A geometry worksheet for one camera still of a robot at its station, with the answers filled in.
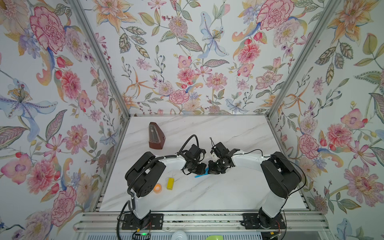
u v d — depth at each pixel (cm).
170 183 86
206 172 89
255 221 74
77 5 69
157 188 84
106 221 76
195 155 76
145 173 51
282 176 48
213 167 82
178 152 65
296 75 95
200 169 82
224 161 70
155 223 74
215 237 71
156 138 97
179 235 67
